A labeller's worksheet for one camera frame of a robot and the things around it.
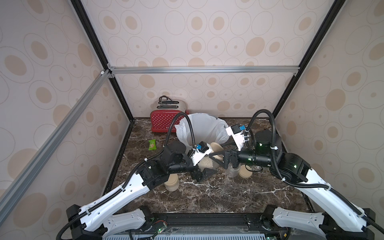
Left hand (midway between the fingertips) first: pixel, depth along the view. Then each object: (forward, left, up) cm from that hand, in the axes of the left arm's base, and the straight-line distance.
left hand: (215, 165), depth 60 cm
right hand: (+4, -1, +6) cm, 7 cm away
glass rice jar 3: (+9, -14, -28) cm, 32 cm away
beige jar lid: (+10, -22, -30) cm, 38 cm away
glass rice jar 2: (+1, +3, -1) cm, 4 cm away
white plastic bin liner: (+31, +2, -13) cm, 34 cm away
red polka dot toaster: (+47, +29, -16) cm, 58 cm away
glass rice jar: (0, +20, -21) cm, 29 cm away
